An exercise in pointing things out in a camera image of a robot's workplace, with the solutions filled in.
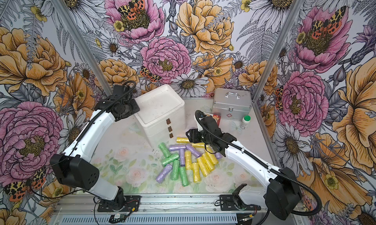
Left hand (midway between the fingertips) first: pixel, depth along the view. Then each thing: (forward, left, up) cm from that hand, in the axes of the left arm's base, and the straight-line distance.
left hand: (135, 112), depth 82 cm
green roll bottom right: (-28, -27, -22) cm, 45 cm away
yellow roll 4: (-24, -38, -21) cm, 49 cm away
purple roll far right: (-16, -47, -22) cm, 54 cm away
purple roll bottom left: (-24, -17, -21) cm, 36 cm away
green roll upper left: (-12, -14, -21) cm, 28 cm away
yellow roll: (-10, -36, -20) cm, 42 cm away
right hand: (-12, -30, -6) cm, 33 cm away
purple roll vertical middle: (-17, -25, -21) cm, 37 cm away
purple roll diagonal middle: (-15, -34, -21) cm, 43 cm away
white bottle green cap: (+4, -66, -15) cm, 68 cm away
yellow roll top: (-6, -24, -20) cm, 32 cm away
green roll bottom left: (-27, -22, -21) cm, 40 cm away
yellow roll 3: (-20, -40, -20) cm, 50 cm away
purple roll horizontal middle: (-10, -22, -21) cm, 32 cm away
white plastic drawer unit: (-3, -15, 0) cm, 15 cm away
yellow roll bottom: (-26, -33, -22) cm, 47 cm away
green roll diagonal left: (-18, -19, -21) cm, 34 cm away
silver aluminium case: (+15, -58, -9) cm, 61 cm away
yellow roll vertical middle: (-19, -29, -22) cm, 41 cm away
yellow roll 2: (-17, -43, -21) cm, 51 cm away
